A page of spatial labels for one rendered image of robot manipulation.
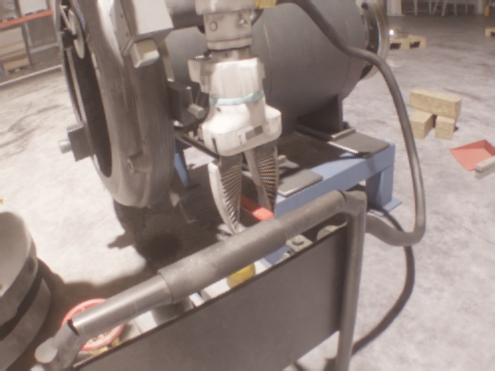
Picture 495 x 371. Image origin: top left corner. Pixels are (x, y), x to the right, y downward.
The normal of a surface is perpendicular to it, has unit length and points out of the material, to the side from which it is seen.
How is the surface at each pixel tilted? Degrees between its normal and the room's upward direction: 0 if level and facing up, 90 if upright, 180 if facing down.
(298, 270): 90
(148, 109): 94
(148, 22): 68
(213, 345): 90
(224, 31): 91
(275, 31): 76
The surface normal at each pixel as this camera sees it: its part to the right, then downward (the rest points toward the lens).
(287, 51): 0.57, 0.29
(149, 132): 0.57, 0.48
